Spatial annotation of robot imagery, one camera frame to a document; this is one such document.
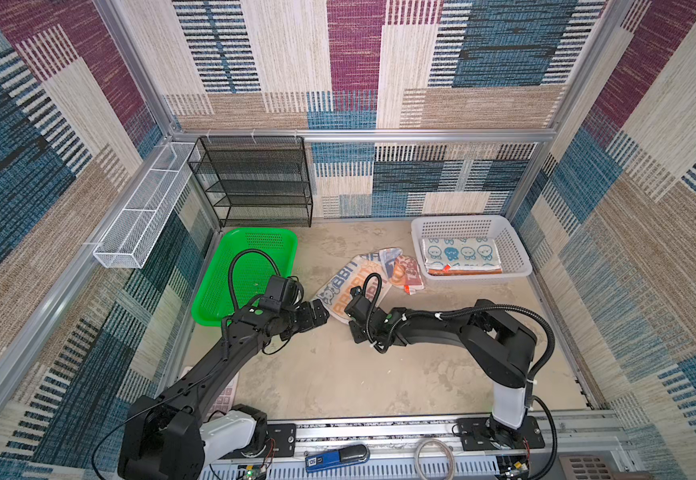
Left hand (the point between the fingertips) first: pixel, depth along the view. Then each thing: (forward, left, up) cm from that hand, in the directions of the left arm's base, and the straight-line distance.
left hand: (317, 315), depth 82 cm
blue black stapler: (-31, -8, -8) cm, 33 cm away
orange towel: (+7, -15, +9) cm, 19 cm away
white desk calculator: (-19, +24, -11) cm, 32 cm away
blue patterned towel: (+27, -48, -7) cm, 55 cm away
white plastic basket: (+21, -63, -5) cm, 66 cm away
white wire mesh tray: (+22, +58, +5) cm, 62 cm away
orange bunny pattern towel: (+20, -42, -8) cm, 47 cm away
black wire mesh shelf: (+52, +25, +5) cm, 58 cm away
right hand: (+2, -13, -12) cm, 18 cm away
